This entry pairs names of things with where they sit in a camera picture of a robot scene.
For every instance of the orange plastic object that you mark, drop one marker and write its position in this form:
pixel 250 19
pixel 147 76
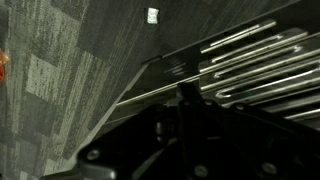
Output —
pixel 3 60

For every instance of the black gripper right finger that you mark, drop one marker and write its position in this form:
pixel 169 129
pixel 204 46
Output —
pixel 246 140

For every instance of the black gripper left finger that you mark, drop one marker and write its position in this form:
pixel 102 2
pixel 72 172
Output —
pixel 143 143

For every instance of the open metal tool drawer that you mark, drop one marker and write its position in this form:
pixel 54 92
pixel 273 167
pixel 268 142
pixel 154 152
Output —
pixel 173 68

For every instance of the white paper scrap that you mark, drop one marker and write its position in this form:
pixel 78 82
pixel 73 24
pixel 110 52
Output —
pixel 153 15

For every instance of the silver metal wrench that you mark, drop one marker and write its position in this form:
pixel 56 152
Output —
pixel 266 73
pixel 240 35
pixel 266 83
pixel 266 62
pixel 303 113
pixel 260 45

